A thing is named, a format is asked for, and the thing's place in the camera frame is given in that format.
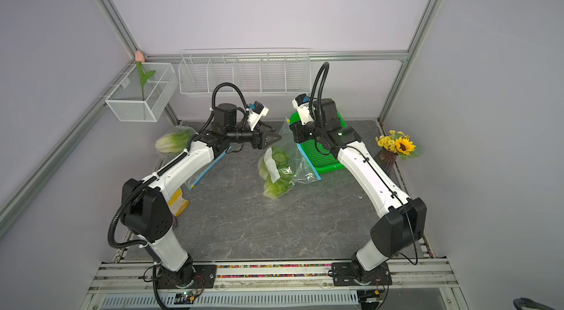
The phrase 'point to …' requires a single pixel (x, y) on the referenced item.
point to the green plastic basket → (322, 163)
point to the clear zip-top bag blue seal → (302, 172)
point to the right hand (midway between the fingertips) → (291, 124)
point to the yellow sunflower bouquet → (396, 142)
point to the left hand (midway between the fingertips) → (278, 134)
